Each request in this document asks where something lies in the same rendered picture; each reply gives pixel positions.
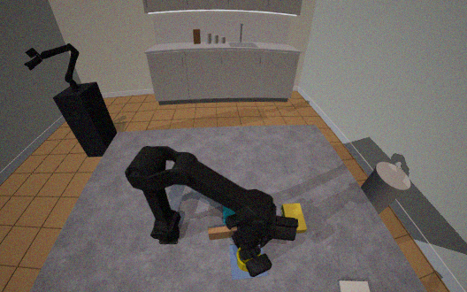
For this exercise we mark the yellow flat block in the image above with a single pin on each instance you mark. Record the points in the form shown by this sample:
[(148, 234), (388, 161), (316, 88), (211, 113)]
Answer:
[(294, 211)]

